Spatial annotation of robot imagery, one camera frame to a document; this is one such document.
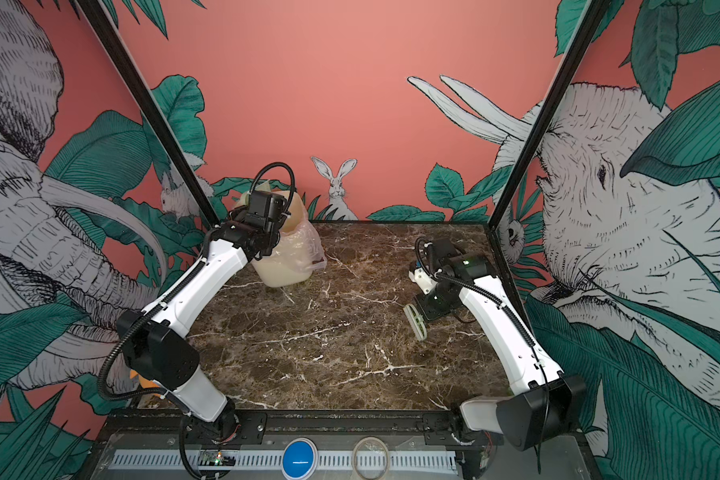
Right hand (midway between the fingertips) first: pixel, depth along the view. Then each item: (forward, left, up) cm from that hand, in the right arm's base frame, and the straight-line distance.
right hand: (423, 308), depth 75 cm
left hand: (+19, +51, +16) cm, 56 cm away
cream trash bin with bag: (+17, +35, +1) cm, 38 cm away
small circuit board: (-30, +51, -18) cm, 62 cm away
